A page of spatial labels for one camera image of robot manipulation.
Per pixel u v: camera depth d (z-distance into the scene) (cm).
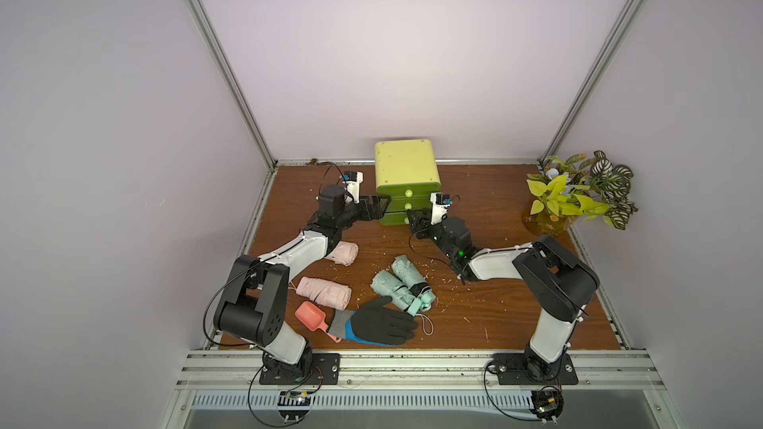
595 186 83
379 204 80
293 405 71
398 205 88
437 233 81
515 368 73
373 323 80
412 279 85
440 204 79
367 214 79
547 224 93
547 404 70
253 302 45
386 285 84
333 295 83
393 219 97
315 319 80
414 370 74
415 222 82
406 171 90
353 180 78
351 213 77
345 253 90
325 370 73
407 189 87
